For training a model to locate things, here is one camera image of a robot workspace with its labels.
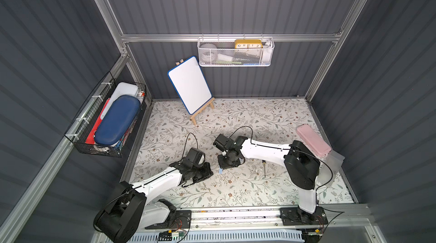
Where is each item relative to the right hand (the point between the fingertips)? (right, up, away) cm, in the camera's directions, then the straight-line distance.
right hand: (224, 164), depth 87 cm
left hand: (-5, -5, -2) cm, 8 cm away
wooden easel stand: (-8, +36, +24) cm, 44 cm away
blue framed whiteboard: (-19, +43, +8) cm, 47 cm away
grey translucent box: (+60, 0, +4) cm, 60 cm away
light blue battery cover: (-2, -4, +1) cm, 4 cm away
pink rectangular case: (+52, +11, +12) cm, 55 cm away
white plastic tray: (-48, +37, -8) cm, 62 cm away
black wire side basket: (-53, +19, -25) cm, 62 cm away
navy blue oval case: (-42, +28, -17) cm, 53 cm away
